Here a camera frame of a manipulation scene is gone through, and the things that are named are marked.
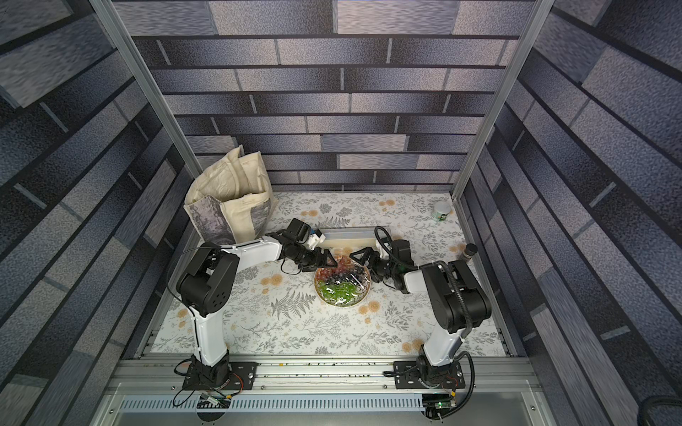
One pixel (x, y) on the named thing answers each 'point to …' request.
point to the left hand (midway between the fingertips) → (330, 264)
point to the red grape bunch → (343, 265)
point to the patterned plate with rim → (362, 290)
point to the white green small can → (441, 210)
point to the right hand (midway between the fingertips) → (353, 261)
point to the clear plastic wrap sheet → (343, 286)
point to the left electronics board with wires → (218, 401)
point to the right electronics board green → (436, 405)
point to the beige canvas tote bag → (232, 201)
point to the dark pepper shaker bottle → (471, 250)
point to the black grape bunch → (355, 276)
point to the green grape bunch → (338, 293)
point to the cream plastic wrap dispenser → (348, 240)
